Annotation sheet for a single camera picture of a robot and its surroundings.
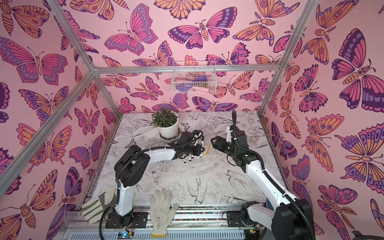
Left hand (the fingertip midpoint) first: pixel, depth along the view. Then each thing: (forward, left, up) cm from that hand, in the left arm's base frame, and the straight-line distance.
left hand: (206, 149), depth 94 cm
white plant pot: (+12, +23, +2) cm, 26 cm away
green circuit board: (-44, +41, -8) cm, 60 cm away
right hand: (-3, -5, +13) cm, 15 cm away
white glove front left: (-34, +59, -5) cm, 68 cm away
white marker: (-5, +13, -5) cm, 15 cm away
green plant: (+14, +26, +14) cm, 33 cm away
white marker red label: (-4, +10, -4) cm, 11 cm away
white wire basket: (+37, +7, +28) cm, 47 cm away
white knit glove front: (-34, +24, -5) cm, 42 cm away
